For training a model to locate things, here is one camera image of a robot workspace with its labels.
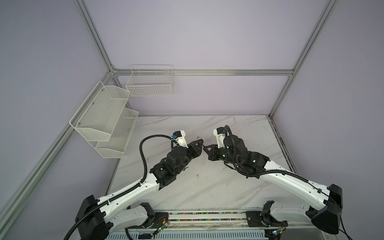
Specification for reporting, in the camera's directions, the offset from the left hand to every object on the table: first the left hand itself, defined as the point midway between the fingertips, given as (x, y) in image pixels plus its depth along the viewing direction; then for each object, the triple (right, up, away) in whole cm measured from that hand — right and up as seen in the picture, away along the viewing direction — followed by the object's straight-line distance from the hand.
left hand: (203, 142), depth 71 cm
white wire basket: (-35, +38, +25) cm, 57 cm away
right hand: (0, -3, 0) cm, 3 cm away
